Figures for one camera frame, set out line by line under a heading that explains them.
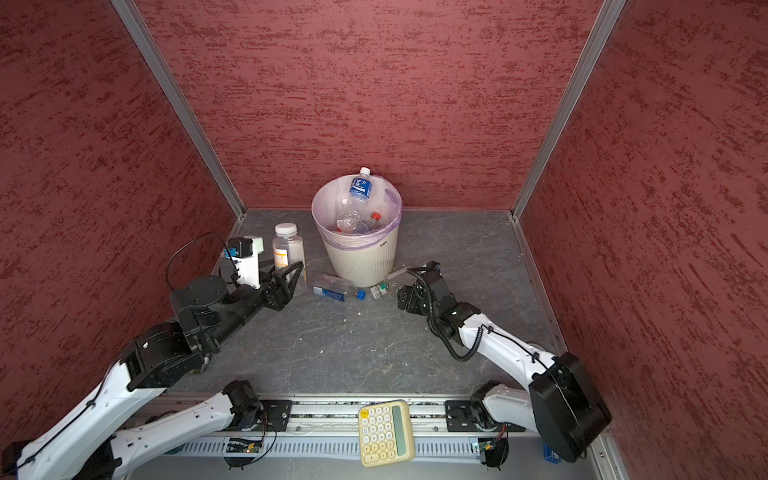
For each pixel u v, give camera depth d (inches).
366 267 34.7
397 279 38.5
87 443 15.6
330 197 35.5
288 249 24.3
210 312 15.8
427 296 25.3
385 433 27.5
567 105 34.7
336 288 38.0
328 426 29.0
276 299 20.5
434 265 30.5
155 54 30.5
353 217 33.6
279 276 20.7
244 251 19.7
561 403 16.1
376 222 39.5
